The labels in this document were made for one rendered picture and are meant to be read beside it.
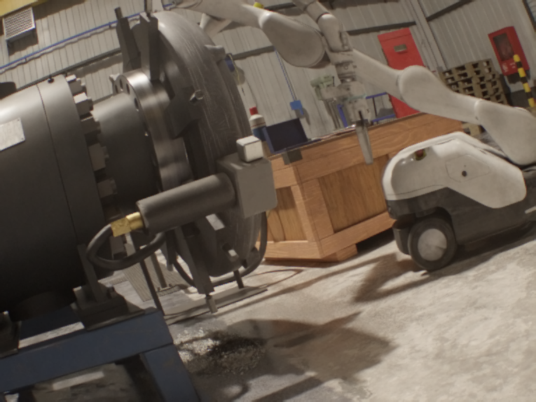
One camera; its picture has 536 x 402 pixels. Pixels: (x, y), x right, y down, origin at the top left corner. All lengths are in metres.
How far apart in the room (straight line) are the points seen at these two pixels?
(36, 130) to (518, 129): 1.44
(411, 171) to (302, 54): 0.53
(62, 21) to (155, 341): 12.00
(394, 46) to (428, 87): 3.62
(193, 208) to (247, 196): 0.11
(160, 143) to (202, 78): 0.20
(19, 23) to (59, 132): 11.19
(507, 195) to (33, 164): 1.32
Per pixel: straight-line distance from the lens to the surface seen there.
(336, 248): 2.65
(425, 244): 1.92
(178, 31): 1.56
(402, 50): 5.62
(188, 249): 1.73
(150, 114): 1.58
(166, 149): 1.57
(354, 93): 1.90
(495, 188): 1.87
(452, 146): 1.86
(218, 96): 1.45
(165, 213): 1.34
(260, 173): 1.38
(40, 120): 1.51
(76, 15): 13.18
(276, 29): 2.13
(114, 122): 1.63
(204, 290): 1.74
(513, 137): 2.01
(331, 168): 2.66
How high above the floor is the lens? 0.47
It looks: 3 degrees down
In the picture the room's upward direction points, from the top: 18 degrees counter-clockwise
